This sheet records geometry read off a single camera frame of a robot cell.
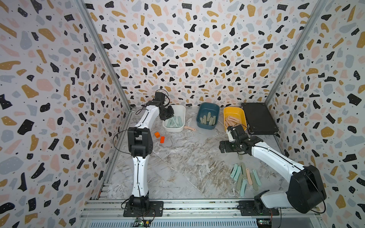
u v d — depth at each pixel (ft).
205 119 3.72
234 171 2.87
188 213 2.40
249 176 2.80
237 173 2.82
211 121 3.68
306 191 1.37
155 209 2.41
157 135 3.39
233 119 3.71
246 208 2.40
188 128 3.58
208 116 3.82
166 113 2.98
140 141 1.96
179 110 3.94
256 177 2.79
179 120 3.72
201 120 3.71
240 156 3.11
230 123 3.66
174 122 3.84
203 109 3.94
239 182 2.72
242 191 2.62
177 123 3.71
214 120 3.70
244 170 2.87
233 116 3.84
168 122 3.67
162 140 3.35
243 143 2.05
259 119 3.52
